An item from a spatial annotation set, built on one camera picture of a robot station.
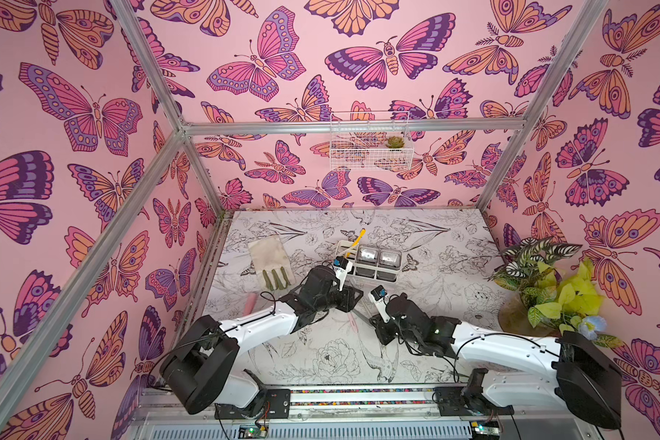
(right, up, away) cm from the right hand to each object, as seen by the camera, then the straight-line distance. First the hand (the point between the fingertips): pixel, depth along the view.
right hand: (371, 317), depth 82 cm
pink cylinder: (-39, +2, +10) cm, 41 cm away
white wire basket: (+4, +58, +15) cm, 60 cm away
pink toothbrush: (-5, -3, +6) cm, 8 cm away
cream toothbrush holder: (+2, +15, +15) cm, 21 cm away
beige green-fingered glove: (-35, +14, +21) cm, 43 cm away
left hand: (-3, +8, +1) cm, 8 cm away
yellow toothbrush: (-3, +22, +13) cm, 26 cm away
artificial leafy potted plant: (+43, +9, -13) cm, 46 cm away
